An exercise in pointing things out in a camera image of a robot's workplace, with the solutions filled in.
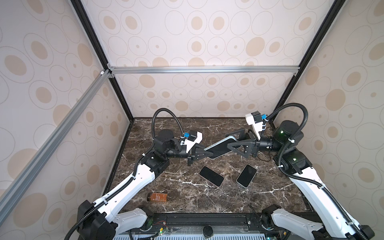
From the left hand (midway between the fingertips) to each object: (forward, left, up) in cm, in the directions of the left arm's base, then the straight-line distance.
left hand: (213, 155), depth 58 cm
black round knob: (-23, +2, -25) cm, 34 cm away
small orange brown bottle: (-7, +27, -31) cm, 42 cm away
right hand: (+1, -5, +6) cm, 8 cm away
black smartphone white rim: (+6, -24, -36) cm, 44 cm away
